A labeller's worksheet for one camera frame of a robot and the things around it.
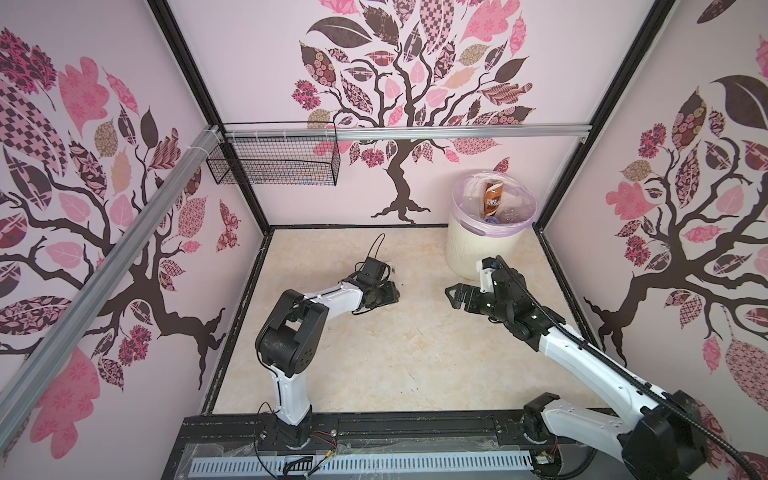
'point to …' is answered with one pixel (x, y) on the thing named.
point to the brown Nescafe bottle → (493, 192)
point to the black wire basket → (286, 153)
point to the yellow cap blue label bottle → (492, 219)
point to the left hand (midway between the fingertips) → (393, 298)
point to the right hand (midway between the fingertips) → (458, 289)
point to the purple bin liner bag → (472, 224)
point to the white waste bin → (469, 240)
